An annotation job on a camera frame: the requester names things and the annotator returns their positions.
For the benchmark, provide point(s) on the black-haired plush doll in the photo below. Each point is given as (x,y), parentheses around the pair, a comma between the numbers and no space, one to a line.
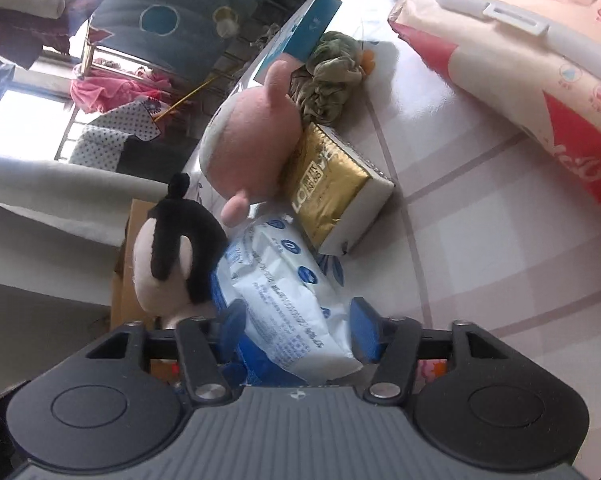
(180,240)

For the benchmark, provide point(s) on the green crumpled cloth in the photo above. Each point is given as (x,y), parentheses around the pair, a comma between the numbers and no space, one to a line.
(330,75)

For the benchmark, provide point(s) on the metal window railing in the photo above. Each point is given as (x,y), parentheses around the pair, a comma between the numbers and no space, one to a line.
(80,110)

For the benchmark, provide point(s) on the blue white tissue pack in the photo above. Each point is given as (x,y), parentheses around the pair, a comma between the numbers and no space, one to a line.
(285,305)

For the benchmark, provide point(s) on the brown cardboard box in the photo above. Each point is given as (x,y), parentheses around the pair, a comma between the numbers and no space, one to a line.
(125,285)

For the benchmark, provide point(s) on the yellow stick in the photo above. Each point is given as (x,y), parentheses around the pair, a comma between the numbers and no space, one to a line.
(185,100)

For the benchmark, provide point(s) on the polka dot cloth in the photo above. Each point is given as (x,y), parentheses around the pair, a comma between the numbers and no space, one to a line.
(110,130)

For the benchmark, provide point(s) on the grey hanging trousers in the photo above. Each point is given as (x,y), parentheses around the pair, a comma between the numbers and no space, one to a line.
(145,157)

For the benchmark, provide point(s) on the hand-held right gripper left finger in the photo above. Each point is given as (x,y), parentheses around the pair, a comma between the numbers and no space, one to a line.
(233,330)

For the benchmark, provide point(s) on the pink bald plush toy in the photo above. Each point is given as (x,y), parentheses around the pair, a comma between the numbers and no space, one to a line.
(253,135)

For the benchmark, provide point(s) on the large pink wet wipes pack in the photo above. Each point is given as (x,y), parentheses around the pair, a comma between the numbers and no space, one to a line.
(530,70)

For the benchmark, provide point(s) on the blue blanket with circles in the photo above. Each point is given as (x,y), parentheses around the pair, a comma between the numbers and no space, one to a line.
(180,10)

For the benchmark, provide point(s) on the gold tissue pack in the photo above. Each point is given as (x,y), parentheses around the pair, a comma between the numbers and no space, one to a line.
(330,185)

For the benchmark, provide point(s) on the light blue box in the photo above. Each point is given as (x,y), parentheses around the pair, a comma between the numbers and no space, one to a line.
(305,30)

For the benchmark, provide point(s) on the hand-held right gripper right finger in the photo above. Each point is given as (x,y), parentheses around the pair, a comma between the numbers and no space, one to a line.
(368,330)

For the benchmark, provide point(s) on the dark red hanging garment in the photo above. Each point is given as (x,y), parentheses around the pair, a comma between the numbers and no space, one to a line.
(15,35)

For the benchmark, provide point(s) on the pink hanging clothes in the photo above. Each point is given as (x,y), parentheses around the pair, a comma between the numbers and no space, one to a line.
(115,87)

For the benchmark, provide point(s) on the white curtain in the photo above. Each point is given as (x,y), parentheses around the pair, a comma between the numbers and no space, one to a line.
(55,210)

